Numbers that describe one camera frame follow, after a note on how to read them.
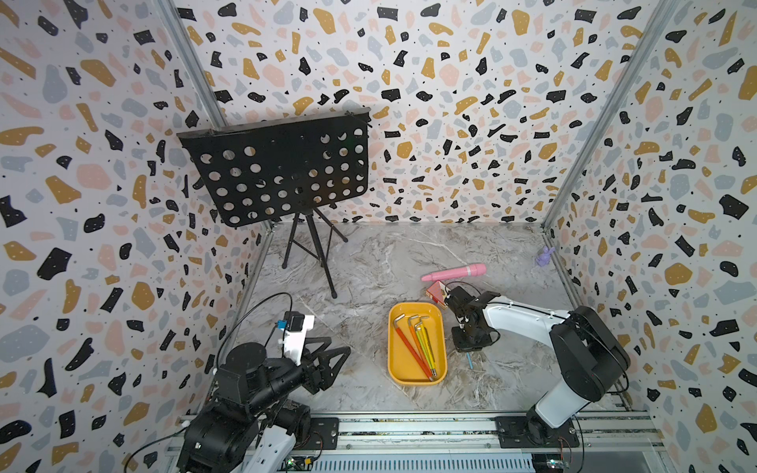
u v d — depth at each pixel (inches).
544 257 42.0
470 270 40.7
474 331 29.8
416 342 35.4
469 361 33.7
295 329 20.3
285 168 27.7
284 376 19.7
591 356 18.2
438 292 39.4
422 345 34.7
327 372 20.9
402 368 33.6
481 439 28.9
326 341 24.9
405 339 35.4
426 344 34.7
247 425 17.0
